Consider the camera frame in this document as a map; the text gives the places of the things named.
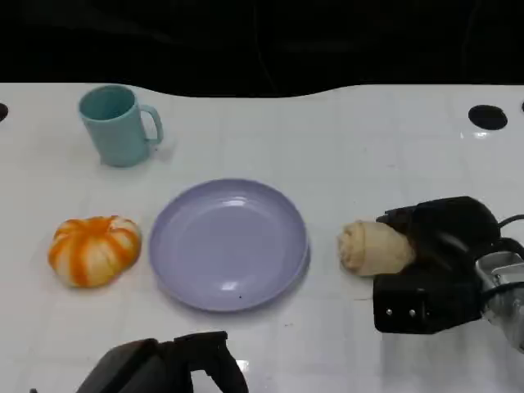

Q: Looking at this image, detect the pale green mug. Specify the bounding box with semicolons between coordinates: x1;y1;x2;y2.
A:
78;84;165;168

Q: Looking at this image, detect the beige towel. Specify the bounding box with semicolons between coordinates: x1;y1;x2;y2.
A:
337;219;418;278

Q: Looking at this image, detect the lilac plate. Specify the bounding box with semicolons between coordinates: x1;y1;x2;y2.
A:
148;178;311;313

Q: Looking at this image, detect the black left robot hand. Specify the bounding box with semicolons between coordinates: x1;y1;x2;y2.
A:
75;330;250;393

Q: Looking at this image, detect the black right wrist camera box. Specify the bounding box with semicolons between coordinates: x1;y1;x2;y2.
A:
373;272;488;336

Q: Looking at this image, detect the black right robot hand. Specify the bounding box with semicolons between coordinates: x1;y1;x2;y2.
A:
374;196;503;283

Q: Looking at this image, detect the orange and white bread roll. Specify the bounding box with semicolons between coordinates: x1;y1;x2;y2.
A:
47;215;142;288

